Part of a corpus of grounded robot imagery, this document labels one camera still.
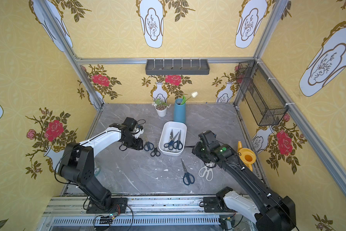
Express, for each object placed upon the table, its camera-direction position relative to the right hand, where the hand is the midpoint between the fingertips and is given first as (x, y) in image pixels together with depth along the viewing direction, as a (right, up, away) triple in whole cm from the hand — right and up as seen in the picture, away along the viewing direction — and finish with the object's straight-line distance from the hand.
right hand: (191, 152), depth 79 cm
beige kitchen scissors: (-12, +6, +22) cm, 25 cm away
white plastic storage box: (-8, +12, +25) cm, 29 cm away
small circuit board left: (-42, -32, -8) cm, 53 cm away
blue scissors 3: (-7, +1, +18) cm, 19 cm away
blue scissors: (-12, +1, +17) cm, 21 cm away
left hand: (-32, +1, +13) cm, 35 cm away
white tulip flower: (+3, +33, +11) cm, 35 cm away
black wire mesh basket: (+38, +32, +1) cm, 49 cm away
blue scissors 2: (-27, 0, +19) cm, 33 cm away
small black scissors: (-21, -4, +16) cm, 27 cm away
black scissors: (+1, -1, +18) cm, 18 cm away
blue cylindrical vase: (-6, +23, +17) cm, 29 cm away
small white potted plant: (-19, +27, +31) cm, 45 cm away
